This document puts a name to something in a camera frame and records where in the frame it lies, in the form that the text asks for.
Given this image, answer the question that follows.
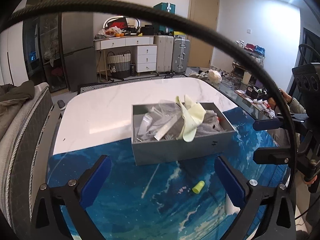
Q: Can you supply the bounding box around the white foam piece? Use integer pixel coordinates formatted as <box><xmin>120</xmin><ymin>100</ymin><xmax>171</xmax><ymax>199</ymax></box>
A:
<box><xmin>225</xmin><ymin>195</ymin><xmax>240</xmax><ymax>216</ymax></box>

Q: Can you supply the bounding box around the yellow-green foam earplug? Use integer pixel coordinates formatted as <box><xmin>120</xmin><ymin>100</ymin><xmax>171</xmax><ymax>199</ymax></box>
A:
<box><xmin>192</xmin><ymin>180</ymin><xmax>205</xmax><ymax>194</ymax></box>

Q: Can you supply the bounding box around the grey polka dot sock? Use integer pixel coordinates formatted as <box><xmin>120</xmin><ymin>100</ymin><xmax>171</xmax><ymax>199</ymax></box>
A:
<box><xmin>196</xmin><ymin>110</ymin><xmax>225</xmax><ymax>137</ymax></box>

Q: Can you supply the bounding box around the pale yellow cloth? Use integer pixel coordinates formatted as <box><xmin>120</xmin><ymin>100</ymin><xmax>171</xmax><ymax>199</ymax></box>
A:
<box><xmin>175</xmin><ymin>94</ymin><xmax>206</xmax><ymax>142</ymax></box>

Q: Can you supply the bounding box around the grey cardboard box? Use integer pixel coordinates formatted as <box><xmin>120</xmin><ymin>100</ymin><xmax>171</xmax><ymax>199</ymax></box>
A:
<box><xmin>131</xmin><ymin>102</ymin><xmax>236</xmax><ymax>166</ymax></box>

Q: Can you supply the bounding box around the clear plastic bag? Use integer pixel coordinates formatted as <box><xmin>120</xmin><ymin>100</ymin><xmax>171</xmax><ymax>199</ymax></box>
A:
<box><xmin>134</xmin><ymin>100</ymin><xmax>184</xmax><ymax>142</ymax></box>

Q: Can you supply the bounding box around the second person's hand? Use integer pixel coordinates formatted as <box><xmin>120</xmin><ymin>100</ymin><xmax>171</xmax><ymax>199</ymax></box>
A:
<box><xmin>267</xmin><ymin>88</ymin><xmax>293</xmax><ymax>111</ymax></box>

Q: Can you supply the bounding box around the person's right hand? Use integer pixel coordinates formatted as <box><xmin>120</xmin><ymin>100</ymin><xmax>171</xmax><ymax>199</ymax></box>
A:
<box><xmin>303</xmin><ymin>175</ymin><xmax>317</xmax><ymax>185</ymax></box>

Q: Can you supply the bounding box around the blue sky desk mat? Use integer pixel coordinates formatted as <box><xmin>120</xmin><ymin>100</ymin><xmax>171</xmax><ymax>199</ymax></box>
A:
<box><xmin>45</xmin><ymin>107</ymin><xmax>292</xmax><ymax>240</ymax></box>

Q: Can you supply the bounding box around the gold shoe rack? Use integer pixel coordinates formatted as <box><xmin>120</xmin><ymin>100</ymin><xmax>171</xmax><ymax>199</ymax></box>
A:
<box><xmin>235</xmin><ymin>40</ymin><xmax>265</xmax><ymax>67</ymax></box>

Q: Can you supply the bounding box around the white plush bundle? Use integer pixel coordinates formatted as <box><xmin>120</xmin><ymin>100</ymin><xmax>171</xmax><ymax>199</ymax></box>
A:
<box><xmin>208</xmin><ymin>69</ymin><xmax>222</xmax><ymax>84</ymax></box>

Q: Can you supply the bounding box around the grey quilted chair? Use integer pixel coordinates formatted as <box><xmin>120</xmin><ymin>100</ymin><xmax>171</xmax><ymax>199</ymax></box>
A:
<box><xmin>1</xmin><ymin>83</ymin><xmax>54</xmax><ymax>235</ymax></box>

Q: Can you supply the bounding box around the silver aluminium suitcase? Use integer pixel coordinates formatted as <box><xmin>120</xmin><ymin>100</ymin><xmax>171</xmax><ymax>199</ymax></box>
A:
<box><xmin>171</xmin><ymin>38</ymin><xmax>190</xmax><ymax>73</ymax></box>

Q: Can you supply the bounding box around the white woven laundry basket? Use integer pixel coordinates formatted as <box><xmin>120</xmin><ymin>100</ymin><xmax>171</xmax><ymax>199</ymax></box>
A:
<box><xmin>106</xmin><ymin>50</ymin><xmax>131</xmax><ymax>80</ymax></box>

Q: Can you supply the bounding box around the beige suitcase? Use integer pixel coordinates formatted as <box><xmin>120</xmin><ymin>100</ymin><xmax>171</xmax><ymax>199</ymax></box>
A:
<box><xmin>153</xmin><ymin>35</ymin><xmax>174</xmax><ymax>73</ymax></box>

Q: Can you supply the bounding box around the wooden door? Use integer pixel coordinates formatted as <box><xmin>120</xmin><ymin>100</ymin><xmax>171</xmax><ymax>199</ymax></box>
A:
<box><xmin>188</xmin><ymin>0</ymin><xmax>220</xmax><ymax>68</ymax></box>

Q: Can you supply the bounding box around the white drawer desk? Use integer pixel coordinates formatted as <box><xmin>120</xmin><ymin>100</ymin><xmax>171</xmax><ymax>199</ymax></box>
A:
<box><xmin>94</xmin><ymin>36</ymin><xmax>157</xmax><ymax>80</ymax></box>

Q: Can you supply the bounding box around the teal suitcase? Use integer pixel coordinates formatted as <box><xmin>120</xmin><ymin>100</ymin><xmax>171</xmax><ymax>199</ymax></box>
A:
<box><xmin>152</xmin><ymin>2</ymin><xmax>176</xmax><ymax>34</ymax></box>

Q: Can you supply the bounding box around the bag of oranges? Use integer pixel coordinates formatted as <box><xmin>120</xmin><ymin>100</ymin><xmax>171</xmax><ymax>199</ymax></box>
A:
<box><xmin>98</xmin><ymin>26</ymin><xmax>124</xmax><ymax>38</ymax></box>

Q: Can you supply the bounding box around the grey refrigerator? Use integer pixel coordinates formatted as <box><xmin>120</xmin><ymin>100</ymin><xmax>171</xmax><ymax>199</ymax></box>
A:
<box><xmin>61</xmin><ymin>12</ymin><xmax>97</xmax><ymax>92</ymax></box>

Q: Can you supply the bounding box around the black red shoe box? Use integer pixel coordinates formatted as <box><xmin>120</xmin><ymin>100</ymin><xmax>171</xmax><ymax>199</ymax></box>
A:
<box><xmin>106</xmin><ymin>17</ymin><xmax>127</xmax><ymax>29</ymax></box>

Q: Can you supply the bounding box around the black camera box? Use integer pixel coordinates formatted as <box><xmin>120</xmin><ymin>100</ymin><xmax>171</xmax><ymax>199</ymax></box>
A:
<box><xmin>292</xmin><ymin>63</ymin><xmax>319</xmax><ymax>119</ymax></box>

